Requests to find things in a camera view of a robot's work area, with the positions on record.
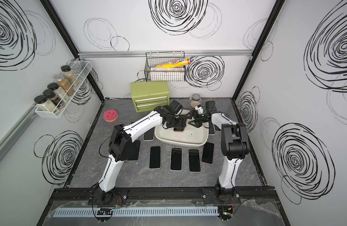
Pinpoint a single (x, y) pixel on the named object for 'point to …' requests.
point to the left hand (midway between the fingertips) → (182, 125)
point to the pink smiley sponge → (110, 116)
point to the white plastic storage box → (192, 135)
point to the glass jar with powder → (195, 100)
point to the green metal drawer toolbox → (148, 95)
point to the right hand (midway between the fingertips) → (187, 119)
